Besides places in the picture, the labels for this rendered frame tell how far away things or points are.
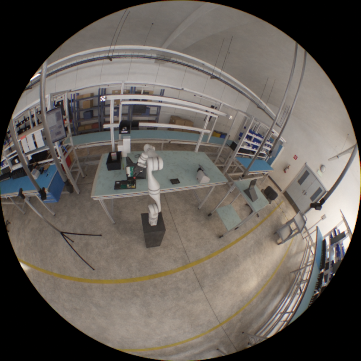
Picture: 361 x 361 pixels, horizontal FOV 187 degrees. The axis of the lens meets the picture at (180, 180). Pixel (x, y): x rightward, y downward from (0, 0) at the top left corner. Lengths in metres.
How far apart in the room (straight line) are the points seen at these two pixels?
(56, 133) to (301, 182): 8.03
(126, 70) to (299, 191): 9.33
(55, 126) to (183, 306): 3.21
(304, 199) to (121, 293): 7.30
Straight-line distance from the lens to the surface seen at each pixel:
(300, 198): 6.79
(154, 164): 0.71
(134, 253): 2.02
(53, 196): 2.27
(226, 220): 2.32
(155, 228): 1.22
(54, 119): 1.90
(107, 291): 2.18
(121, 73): 5.22
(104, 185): 1.43
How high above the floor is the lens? 1.99
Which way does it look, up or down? 42 degrees down
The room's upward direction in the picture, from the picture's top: 18 degrees clockwise
